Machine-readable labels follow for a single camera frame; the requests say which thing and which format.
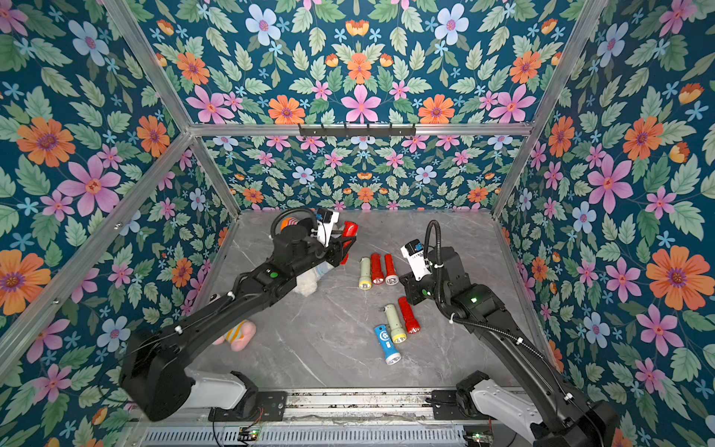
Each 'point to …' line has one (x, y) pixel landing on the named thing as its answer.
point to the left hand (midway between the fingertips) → (352, 234)
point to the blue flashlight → (391, 354)
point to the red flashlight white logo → (391, 277)
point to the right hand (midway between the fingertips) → (408, 272)
